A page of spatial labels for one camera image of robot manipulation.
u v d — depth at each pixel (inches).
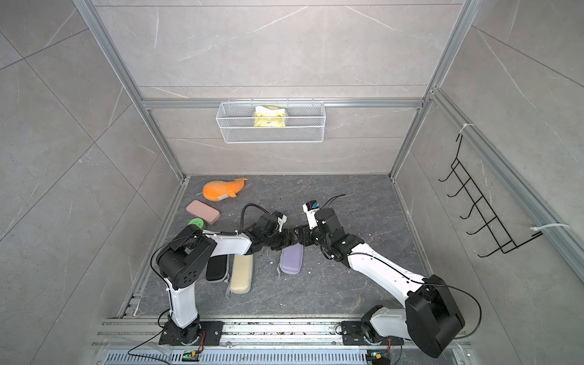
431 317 15.9
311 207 28.4
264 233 30.1
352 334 28.7
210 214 40.5
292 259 33.8
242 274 32.9
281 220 35.5
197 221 38.6
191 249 22.1
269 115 34.6
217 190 42.0
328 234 24.3
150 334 29.7
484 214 25.9
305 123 39.7
